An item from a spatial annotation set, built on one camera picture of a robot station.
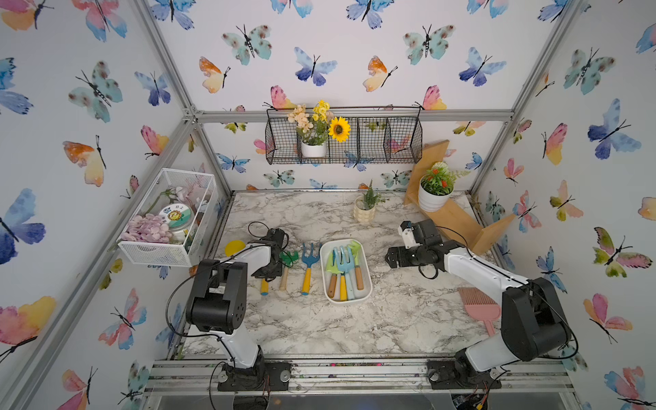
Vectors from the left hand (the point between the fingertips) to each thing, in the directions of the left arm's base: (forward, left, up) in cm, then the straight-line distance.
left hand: (268, 269), depth 95 cm
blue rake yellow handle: (0, -27, 0) cm, 27 cm away
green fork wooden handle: (-2, -24, +1) cm, 24 cm away
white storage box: (+6, -22, +3) cm, 22 cm away
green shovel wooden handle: (+6, -33, +4) cm, 34 cm away
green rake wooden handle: (+4, -6, -1) cm, 7 cm away
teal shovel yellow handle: (-7, 0, 0) cm, 7 cm away
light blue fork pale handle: (-3, -30, +1) cm, 30 cm away
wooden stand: (+17, -73, +5) cm, 75 cm away
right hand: (0, -47, +8) cm, 48 cm away
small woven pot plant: (+25, -37, +6) cm, 45 cm away
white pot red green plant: (+20, -62, +20) cm, 68 cm away
